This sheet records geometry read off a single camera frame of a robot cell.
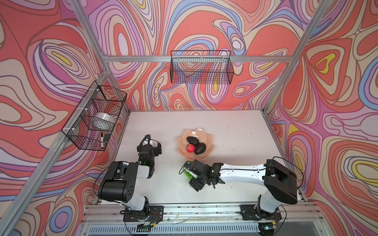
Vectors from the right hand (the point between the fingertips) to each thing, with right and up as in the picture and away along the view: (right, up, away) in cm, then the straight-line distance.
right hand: (197, 182), depth 83 cm
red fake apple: (-4, +18, +10) cm, 21 cm away
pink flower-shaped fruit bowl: (+7, +23, +16) cm, 29 cm away
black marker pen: (-48, +25, -11) cm, 55 cm away
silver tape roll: (-47, +37, -9) cm, 61 cm away
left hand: (-29, +22, +11) cm, 38 cm away
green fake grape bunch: (-5, +4, -1) cm, 7 cm away
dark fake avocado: (-2, +23, +13) cm, 26 cm away
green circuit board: (-27, -17, -12) cm, 34 cm away
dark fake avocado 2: (+2, +18, +8) cm, 20 cm away
